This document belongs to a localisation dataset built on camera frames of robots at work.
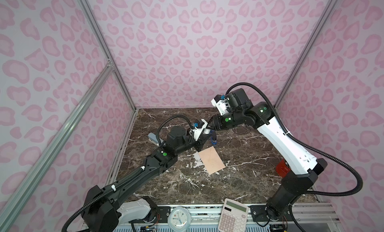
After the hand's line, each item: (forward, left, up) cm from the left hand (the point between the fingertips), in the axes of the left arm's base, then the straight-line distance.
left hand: (210, 130), depth 70 cm
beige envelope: (-1, -3, -30) cm, 30 cm away
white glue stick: (-2, +2, +2) cm, 3 cm away
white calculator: (-31, -11, -27) cm, 43 cm away
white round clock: (-32, +15, -26) cm, 43 cm away
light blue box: (+11, +34, -24) cm, 43 cm away
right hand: (0, 0, +4) cm, 4 cm away
